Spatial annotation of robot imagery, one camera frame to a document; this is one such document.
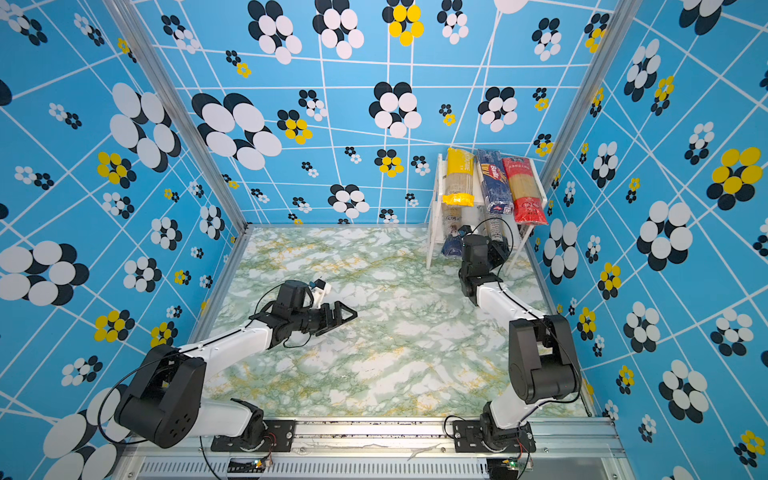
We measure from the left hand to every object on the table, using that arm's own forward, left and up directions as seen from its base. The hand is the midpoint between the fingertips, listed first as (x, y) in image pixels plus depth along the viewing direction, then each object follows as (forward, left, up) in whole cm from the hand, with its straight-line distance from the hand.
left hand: (350, 317), depth 85 cm
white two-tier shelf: (+35, -40, +7) cm, 54 cm away
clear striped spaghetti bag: (+24, -44, +13) cm, 52 cm away
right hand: (+17, -46, +12) cm, 50 cm away
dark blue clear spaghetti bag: (+21, -31, +10) cm, 39 cm away
